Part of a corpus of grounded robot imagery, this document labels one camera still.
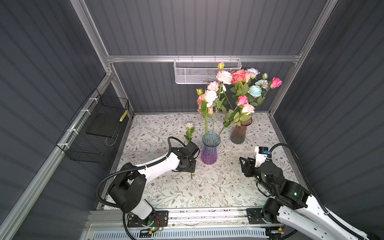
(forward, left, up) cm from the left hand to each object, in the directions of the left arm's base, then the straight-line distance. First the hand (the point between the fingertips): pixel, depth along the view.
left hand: (191, 168), depth 86 cm
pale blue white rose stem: (+29, 0, -1) cm, 29 cm away
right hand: (-5, -26, +16) cm, 31 cm away
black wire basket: (+9, +48, +23) cm, 54 cm away
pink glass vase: (+26, -35, -4) cm, 44 cm away
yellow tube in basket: (+23, +37, +22) cm, 49 cm away
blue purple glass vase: (+9, -11, +13) cm, 19 cm away
